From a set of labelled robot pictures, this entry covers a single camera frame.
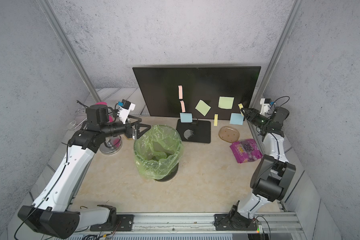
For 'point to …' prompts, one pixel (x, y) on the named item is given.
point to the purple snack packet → (246, 150)
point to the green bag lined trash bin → (158, 149)
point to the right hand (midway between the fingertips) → (243, 109)
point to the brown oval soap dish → (229, 134)
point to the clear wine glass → (71, 124)
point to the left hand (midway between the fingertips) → (146, 123)
